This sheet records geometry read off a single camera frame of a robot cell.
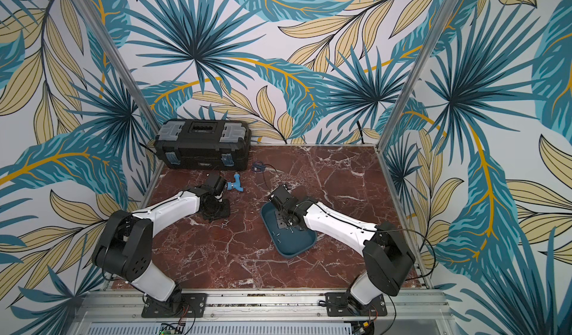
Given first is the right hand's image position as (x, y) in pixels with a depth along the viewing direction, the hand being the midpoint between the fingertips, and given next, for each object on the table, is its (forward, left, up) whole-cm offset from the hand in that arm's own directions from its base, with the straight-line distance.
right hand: (285, 216), depth 85 cm
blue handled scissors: (+30, +13, -7) cm, 34 cm away
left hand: (+3, +25, -5) cm, 25 cm away
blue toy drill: (+21, +22, -6) cm, 31 cm away
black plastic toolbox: (+30, +34, +9) cm, 46 cm away
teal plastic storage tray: (-6, -2, -10) cm, 12 cm away
